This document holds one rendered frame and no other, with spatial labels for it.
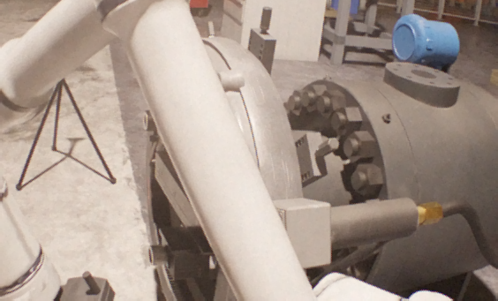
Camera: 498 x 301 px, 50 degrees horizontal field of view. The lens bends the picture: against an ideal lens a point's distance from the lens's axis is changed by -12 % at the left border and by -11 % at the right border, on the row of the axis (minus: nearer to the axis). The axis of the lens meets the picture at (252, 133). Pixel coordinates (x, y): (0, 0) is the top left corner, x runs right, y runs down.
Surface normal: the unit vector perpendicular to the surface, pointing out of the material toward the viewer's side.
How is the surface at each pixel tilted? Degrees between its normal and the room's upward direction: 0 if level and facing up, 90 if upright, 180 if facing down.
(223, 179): 65
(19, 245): 70
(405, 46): 90
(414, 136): 37
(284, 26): 90
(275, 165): 51
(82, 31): 115
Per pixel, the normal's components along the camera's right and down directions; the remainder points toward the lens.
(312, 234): 0.39, 0.00
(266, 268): 0.13, -0.05
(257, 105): 0.29, -0.58
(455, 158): 0.36, -0.31
